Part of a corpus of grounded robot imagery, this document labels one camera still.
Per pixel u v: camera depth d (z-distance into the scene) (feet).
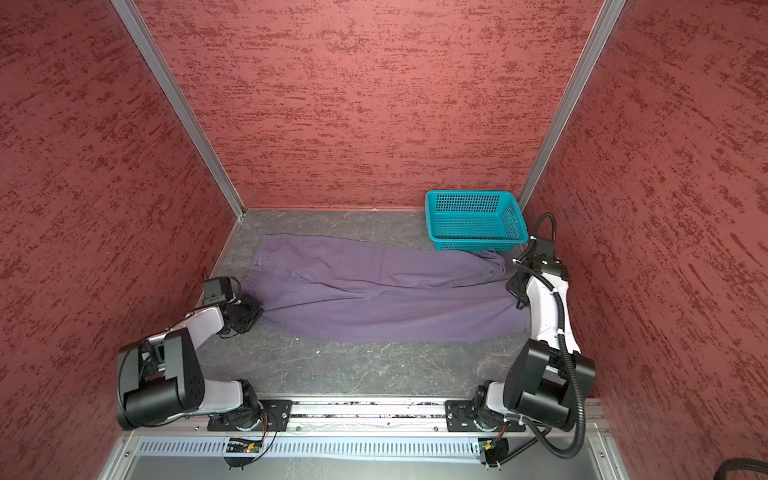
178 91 2.82
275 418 2.29
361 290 3.13
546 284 1.73
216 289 2.38
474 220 3.89
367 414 2.49
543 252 2.14
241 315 2.59
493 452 2.39
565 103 2.87
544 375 1.37
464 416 2.42
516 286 2.48
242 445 2.38
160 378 1.42
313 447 2.54
